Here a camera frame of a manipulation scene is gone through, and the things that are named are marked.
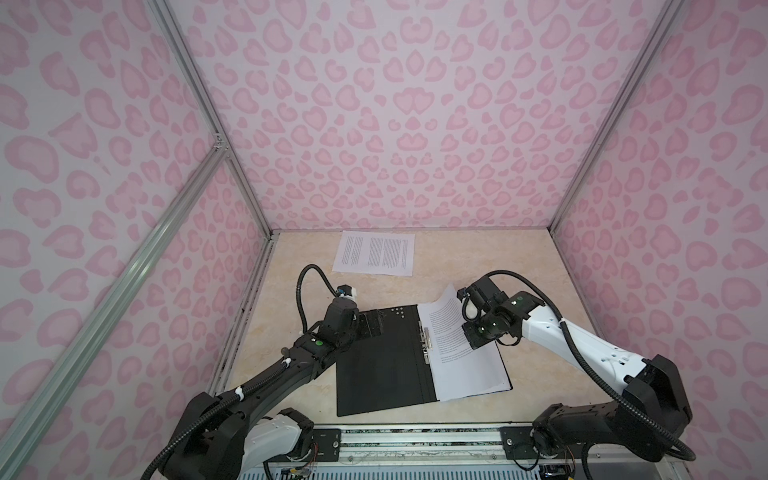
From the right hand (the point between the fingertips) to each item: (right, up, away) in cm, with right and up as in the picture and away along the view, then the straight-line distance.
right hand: (471, 334), depth 81 cm
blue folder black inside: (-22, -10, +5) cm, 25 cm away
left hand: (-27, +5, +3) cm, 27 cm away
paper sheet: (-28, +22, +33) cm, 49 cm away
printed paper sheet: (-3, -11, +3) cm, 12 cm away
